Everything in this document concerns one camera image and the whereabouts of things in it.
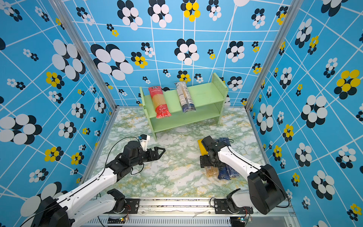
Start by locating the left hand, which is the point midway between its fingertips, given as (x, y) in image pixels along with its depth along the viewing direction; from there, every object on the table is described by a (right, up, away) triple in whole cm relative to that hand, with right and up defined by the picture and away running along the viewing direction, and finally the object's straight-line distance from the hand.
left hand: (162, 150), depth 79 cm
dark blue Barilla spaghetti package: (+37, -14, +3) cm, 40 cm away
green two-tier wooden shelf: (+28, +30, +9) cm, 42 cm away
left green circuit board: (-20, -34, -9) cm, 40 cm away
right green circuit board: (+40, -33, -10) cm, 53 cm away
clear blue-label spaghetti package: (+13, +29, +3) cm, 32 cm away
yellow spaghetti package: (+25, -3, +12) cm, 28 cm away
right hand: (+29, -10, +6) cm, 31 cm away
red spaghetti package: (-2, +27, +2) cm, 27 cm away
